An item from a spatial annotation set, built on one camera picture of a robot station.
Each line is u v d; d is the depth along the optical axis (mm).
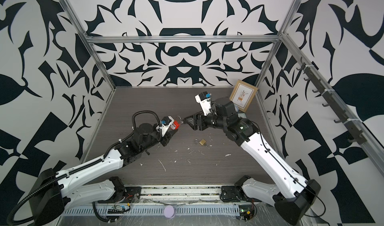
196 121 575
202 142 915
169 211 630
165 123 637
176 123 673
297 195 375
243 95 1023
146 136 570
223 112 515
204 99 584
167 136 676
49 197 386
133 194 737
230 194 743
